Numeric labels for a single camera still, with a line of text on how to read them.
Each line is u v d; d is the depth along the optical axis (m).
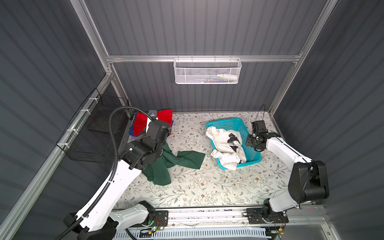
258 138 0.66
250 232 0.71
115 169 0.40
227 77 0.87
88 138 0.73
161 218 0.74
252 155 0.91
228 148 0.97
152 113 0.53
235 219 0.74
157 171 0.83
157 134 0.45
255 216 0.74
